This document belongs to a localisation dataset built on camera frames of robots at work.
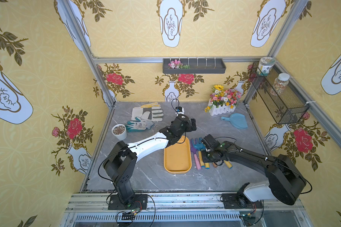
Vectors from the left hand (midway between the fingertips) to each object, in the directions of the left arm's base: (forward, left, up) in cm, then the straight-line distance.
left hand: (184, 119), depth 87 cm
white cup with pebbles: (0, +42, -12) cm, 44 cm away
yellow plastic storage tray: (-17, +4, -17) cm, 24 cm away
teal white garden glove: (+9, +33, -18) cm, 38 cm away
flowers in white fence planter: (+18, -29, -2) cm, 34 cm away
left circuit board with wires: (-46, +30, -19) cm, 58 cm away
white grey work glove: (+21, +24, -17) cm, 36 cm away
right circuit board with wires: (-48, -27, -18) cm, 58 cm away
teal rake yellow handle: (-23, -26, -15) cm, 37 cm away
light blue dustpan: (+12, -44, -18) cm, 49 cm away
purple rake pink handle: (-12, -6, -16) cm, 21 cm away
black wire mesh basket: (-1, -58, +11) cm, 59 cm away
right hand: (-17, -13, -15) cm, 26 cm away
